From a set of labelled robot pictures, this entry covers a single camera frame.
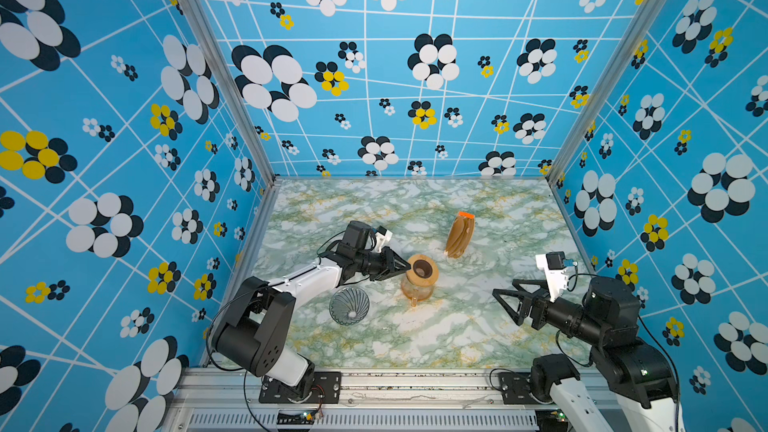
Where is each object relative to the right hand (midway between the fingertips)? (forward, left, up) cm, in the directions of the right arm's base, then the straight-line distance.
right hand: (507, 288), depth 65 cm
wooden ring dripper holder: (+13, +17, -16) cm, 27 cm away
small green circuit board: (-22, +46, -24) cm, 56 cm away
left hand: (+12, +21, -12) cm, 27 cm away
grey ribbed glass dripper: (+4, +38, -21) cm, 44 cm away
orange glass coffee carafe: (+7, +19, -19) cm, 28 cm away
